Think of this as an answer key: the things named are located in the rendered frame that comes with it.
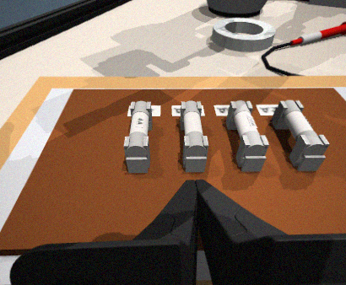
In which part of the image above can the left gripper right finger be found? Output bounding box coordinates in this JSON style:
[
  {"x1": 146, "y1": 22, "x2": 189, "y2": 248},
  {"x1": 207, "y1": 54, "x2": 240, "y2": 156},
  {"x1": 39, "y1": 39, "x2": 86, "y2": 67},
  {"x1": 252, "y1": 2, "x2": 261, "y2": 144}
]
[{"x1": 195, "y1": 180, "x2": 346, "y2": 285}]

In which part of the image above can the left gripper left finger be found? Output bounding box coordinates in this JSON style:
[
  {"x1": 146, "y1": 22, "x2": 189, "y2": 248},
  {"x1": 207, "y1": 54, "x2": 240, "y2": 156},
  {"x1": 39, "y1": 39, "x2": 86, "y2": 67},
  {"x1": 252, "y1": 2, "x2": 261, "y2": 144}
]
[{"x1": 9, "y1": 180, "x2": 198, "y2": 285}]

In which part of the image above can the white cylindrical fuse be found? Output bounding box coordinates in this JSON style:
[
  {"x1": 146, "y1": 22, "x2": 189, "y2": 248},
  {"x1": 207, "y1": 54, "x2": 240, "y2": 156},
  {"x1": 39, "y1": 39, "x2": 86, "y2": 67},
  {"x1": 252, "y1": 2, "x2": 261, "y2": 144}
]
[
  {"x1": 282, "y1": 100, "x2": 326, "y2": 156},
  {"x1": 126, "y1": 101, "x2": 149, "y2": 158},
  {"x1": 233, "y1": 100, "x2": 266, "y2": 156},
  {"x1": 182, "y1": 100, "x2": 207, "y2": 157}
]

